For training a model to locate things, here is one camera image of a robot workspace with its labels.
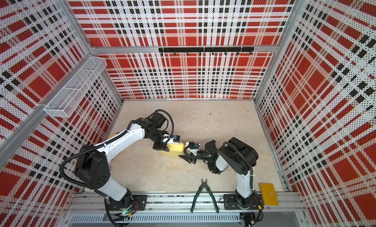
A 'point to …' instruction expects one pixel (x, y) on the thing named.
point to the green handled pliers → (202, 184)
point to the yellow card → (269, 195)
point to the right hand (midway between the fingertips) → (183, 149)
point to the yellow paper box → (175, 150)
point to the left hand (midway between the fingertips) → (168, 143)
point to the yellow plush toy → (111, 136)
